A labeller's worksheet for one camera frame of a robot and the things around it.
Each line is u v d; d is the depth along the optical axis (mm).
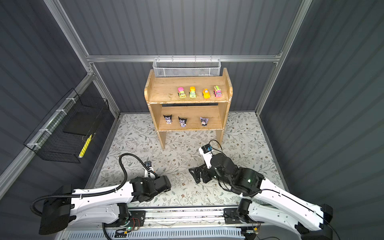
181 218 753
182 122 806
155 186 607
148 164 709
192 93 669
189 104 684
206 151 577
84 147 687
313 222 404
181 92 674
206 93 670
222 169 463
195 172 571
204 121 810
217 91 678
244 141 1037
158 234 771
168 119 829
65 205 413
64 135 721
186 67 989
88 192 467
